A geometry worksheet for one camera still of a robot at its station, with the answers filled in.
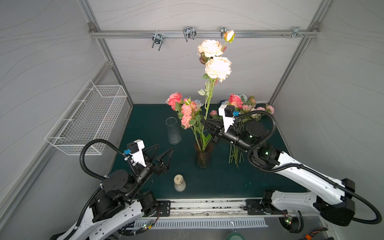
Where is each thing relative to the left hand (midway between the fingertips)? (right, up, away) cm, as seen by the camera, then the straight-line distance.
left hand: (168, 145), depth 58 cm
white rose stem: (+13, +18, +14) cm, 26 cm away
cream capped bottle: (+3, -22, +15) cm, 27 cm away
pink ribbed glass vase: (+15, -5, +20) cm, 25 cm away
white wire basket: (-40, +12, +14) cm, 44 cm away
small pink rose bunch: (+47, +21, +53) cm, 74 cm away
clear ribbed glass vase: (-3, -1, +37) cm, 37 cm away
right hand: (+15, +12, -2) cm, 19 cm away
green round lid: (+27, -36, +1) cm, 45 cm away
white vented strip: (+14, -40, +13) cm, 44 cm away
